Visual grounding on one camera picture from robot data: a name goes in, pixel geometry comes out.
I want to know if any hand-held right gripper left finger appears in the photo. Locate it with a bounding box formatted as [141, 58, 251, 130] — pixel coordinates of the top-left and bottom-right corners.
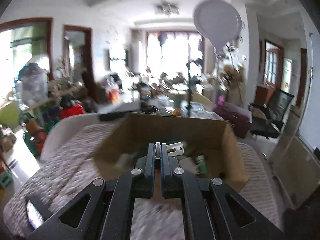
[27, 143, 157, 240]

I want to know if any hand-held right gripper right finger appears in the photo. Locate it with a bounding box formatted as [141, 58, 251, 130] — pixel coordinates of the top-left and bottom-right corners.
[160, 143, 285, 240]

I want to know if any white metal bracket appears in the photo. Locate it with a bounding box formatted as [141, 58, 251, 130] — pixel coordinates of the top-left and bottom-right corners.
[155, 142, 185, 160]

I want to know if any green round container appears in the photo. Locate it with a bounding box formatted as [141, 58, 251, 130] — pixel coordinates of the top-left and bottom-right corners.
[195, 155, 208, 177]

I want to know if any brown cardboard box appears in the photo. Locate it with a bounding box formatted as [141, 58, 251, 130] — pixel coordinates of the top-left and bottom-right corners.
[93, 112, 249, 193]

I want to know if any black tripod stand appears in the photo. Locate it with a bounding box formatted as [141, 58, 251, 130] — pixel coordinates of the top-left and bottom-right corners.
[186, 60, 203, 117]

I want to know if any quilted leaf pattern bedspread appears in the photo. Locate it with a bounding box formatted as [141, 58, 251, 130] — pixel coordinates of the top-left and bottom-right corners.
[4, 124, 278, 240]

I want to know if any magenta storage bag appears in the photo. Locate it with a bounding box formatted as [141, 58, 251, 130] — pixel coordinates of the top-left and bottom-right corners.
[212, 95, 253, 138]

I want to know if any red bag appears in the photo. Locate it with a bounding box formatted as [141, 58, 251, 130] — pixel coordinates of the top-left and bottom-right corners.
[60, 102, 85, 119]

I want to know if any large balcony window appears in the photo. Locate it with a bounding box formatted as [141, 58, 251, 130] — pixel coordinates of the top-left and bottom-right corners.
[146, 31, 205, 80]

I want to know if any black office chair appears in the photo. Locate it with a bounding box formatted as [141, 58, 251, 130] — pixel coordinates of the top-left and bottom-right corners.
[249, 89, 295, 139]

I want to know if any brown glazed door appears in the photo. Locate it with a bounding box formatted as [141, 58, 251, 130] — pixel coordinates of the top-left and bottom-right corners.
[262, 40, 284, 90]

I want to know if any ceiling chandelier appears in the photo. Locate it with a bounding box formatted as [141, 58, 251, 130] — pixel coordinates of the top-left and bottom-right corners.
[154, 1, 180, 15]

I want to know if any brown wooden door frame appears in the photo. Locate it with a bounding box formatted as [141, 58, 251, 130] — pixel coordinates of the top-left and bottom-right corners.
[62, 25, 97, 98]
[0, 17, 54, 80]

